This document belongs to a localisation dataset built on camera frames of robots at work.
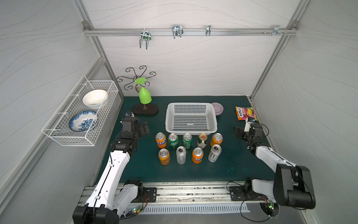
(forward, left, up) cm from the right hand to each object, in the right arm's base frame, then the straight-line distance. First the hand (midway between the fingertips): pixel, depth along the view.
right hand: (243, 128), depth 91 cm
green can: (-11, +36, +2) cm, 38 cm away
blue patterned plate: (-16, +87, +26) cm, 92 cm away
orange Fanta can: (-12, +53, +2) cm, 54 cm away
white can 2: (-20, +21, +3) cm, 29 cm away
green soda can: (-12, +45, +2) cm, 47 cm away
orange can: (-22, +49, +2) cm, 54 cm away
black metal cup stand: (+19, +77, -6) cm, 79 cm away
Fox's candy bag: (+18, -7, -7) cm, 21 cm away
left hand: (-9, +65, +12) cm, 67 cm away
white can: (-22, +40, +5) cm, 45 cm away
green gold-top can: (-11, +27, +1) cm, 29 cm away
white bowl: (0, +90, +24) cm, 93 cm away
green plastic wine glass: (+14, +67, +13) cm, 69 cm away
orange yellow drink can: (-9, +18, +1) cm, 20 cm away
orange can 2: (-20, +30, +2) cm, 36 cm away
